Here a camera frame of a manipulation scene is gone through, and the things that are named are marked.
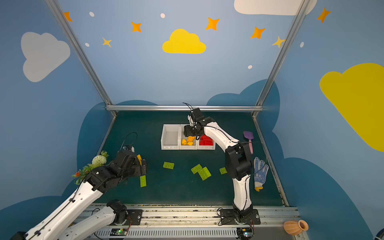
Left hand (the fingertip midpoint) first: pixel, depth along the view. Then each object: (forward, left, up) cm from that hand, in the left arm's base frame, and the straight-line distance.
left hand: (142, 165), depth 76 cm
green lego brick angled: (+6, -28, -15) cm, 32 cm away
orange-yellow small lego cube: (+26, -24, -14) cm, 38 cm away
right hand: (+25, -23, -2) cm, 35 cm away
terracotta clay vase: (-25, -72, -6) cm, 77 cm away
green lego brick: (+7, -11, -15) cm, 20 cm away
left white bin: (+29, -10, -14) cm, 33 cm away
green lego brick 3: (-2, +3, -15) cm, 16 cm away
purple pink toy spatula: (+32, -67, -15) cm, 76 cm away
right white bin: (+20, -36, -13) cm, 43 cm away
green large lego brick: (+2, -33, -15) cm, 36 cm away
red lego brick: (+25, -35, -12) cm, 44 cm away
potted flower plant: (+3, +24, 0) cm, 24 cm away
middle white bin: (+26, -19, -10) cm, 33 cm away
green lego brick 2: (+4, -45, -15) cm, 47 cm away
